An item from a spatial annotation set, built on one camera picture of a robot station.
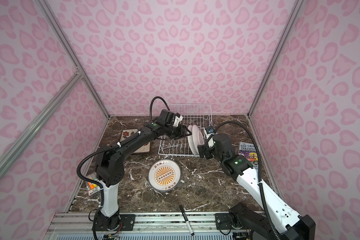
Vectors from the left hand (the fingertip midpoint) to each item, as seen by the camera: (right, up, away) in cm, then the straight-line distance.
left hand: (191, 132), depth 85 cm
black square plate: (-43, -1, +19) cm, 48 cm away
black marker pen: (-2, -43, -12) cm, 45 cm away
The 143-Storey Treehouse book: (+38, -13, +11) cm, 42 cm away
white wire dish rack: (-1, +13, +32) cm, 35 cm away
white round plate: (-15, -26, +3) cm, 30 cm away
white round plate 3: (+7, -4, +13) cm, 15 cm away
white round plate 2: (+3, 0, +5) cm, 6 cm away
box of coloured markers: (-55, -32, -1) cm, 63 cm away
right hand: (+8, -4, -9) cm, 13 cm away
